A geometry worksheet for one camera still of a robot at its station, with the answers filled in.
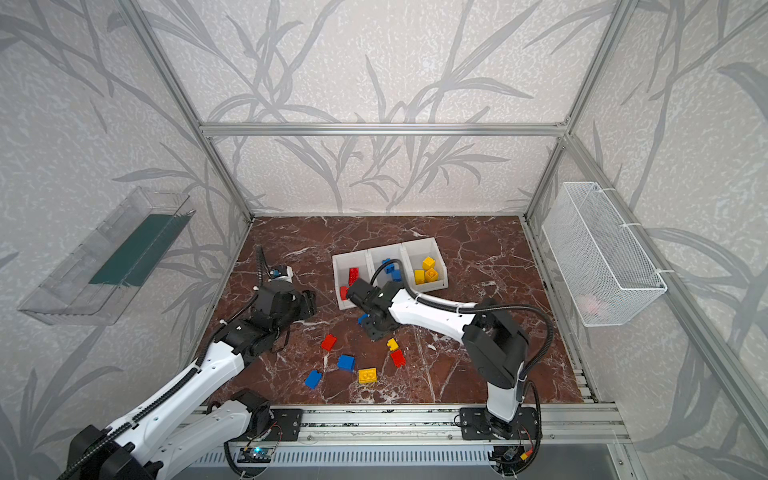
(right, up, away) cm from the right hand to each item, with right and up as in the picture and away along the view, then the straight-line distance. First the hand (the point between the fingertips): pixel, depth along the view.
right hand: (380, 317), depth 86 cm
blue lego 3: (+2, +13, +16) cm, 21 cm away
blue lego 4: (+4, +10, +16) cm, 20 cm away
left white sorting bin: (-7, +16, +14) cm, 22 cm away
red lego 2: (-10, +11, +15) cm, 21 cm away
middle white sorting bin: (-1, +18, +18) cm, 25 cm away
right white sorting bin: (+10, +17, +17) cm, 26 cm away
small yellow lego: (+3, -8, +1) cm, 9 cm away
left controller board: (-29, -29, -15) cm, 44 cm away
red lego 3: (-15, -7, +1) cm, 17 cm away
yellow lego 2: (+16, +15, +16) cm, 27 cm away
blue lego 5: (-6, -1, +5) cm, 8 cm away
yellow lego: (+16, +11, +13) cm, 23 cm away
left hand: (-19, +10, -4) cm, 21 cm away
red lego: (+5, -11, -1) cm, 13 cm away
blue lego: (-18, -16, -5) cm, 24 cm away
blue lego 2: (-9, -12, -3) cm, 15 cm away
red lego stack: (-12, +6, +7) cm, 15 cm away
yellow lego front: (-3, -15, -5) cm, 16 cm away
